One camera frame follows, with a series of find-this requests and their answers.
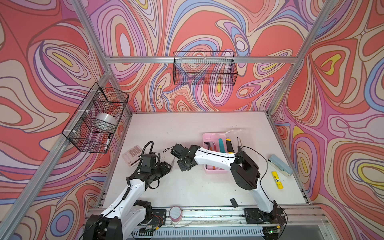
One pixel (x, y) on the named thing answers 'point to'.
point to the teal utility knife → (222, 147)
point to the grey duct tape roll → (105, 121)
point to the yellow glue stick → (277, 180)
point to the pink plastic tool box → (214, 137)
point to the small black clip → (234, 202)
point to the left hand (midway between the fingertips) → (170, 166)
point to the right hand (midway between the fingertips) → (187, 167)
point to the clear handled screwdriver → (172, 162)
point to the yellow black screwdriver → (238, 147)
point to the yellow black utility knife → (229, 146)
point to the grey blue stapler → (279, 165)
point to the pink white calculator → (133, 156)
